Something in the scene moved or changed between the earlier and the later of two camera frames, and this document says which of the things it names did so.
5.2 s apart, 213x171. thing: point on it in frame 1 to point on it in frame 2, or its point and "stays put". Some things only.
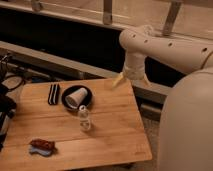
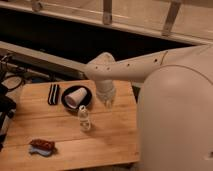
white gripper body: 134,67 to 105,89
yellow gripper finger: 121,75 to 108,103
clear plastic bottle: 85,123 stays put
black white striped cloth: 53,95 stays put
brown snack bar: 45,144 stays put
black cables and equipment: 8,83 stays put
